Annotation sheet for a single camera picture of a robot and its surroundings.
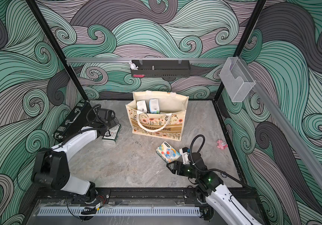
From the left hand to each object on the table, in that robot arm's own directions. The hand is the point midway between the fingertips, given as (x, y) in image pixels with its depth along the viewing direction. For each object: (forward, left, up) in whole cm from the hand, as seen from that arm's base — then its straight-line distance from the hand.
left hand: (109, 120), depth 90 cm
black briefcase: (-2, +15, +6) cm, 17 cm away
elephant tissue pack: (0, -22, +13) cm, 25 cm away
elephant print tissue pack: (-19, -38, -8) cm, 43 cm away
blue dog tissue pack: (+2, -29, +12) cm, 32 cm away
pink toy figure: (-12, -74, -10) cm, 75 cm away
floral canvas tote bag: (-6, -38, +5) cm, 39 cm away
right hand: (-28, -39, -7) cm, 48 cm away
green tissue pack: (-14, -6, +5) cm, 16 cm away
